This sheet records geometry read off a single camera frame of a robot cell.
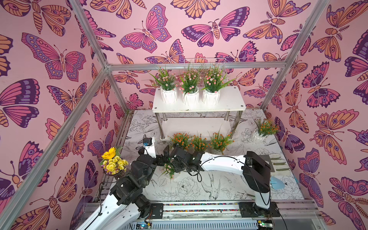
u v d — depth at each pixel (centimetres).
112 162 66
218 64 94
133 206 63
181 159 63
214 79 65
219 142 84
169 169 73
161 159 60
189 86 65
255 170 51
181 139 83
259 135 96
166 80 66
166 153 61
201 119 115
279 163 90
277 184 82
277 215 72
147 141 56
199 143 84
